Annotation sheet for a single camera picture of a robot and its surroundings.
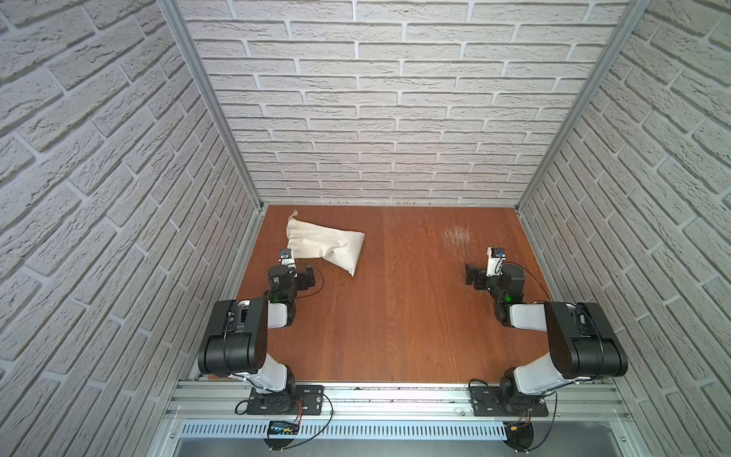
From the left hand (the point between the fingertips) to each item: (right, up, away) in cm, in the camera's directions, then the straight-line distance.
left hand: (292, 261), depth 94 cm
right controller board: (+64, -41, -25) cm, 80 cm away
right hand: (+62, 0, 0) cm, 62 cm away
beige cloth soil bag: (+16, +4, +2) cm, 17 cm away
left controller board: (+4, -41, -22) cm, 47 cm away
